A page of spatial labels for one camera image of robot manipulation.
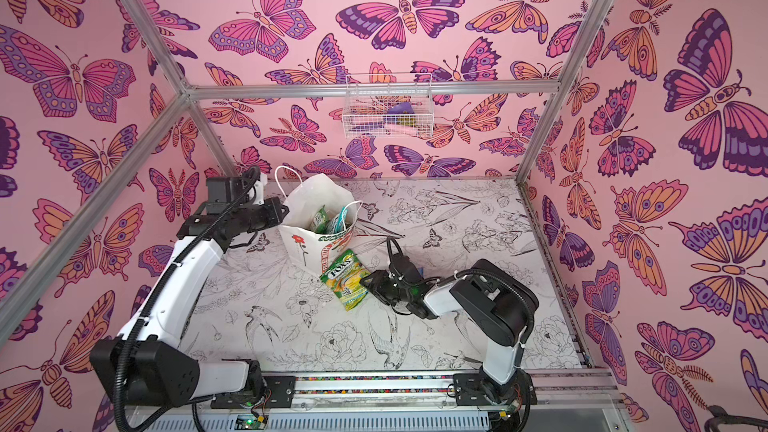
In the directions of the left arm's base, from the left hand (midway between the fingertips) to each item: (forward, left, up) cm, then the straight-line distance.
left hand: (290, 204), depth 79 cm
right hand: (-12, -18, -22) cm, 31 cm away
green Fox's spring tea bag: (-10, -12, -23) cm, 28 cm away
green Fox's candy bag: (+3, -5, -12) cm, 13 cm away
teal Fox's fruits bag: (0, -11, -10) cm, 15 cm away
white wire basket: (+35, -27, +7) cm, 45 cm away
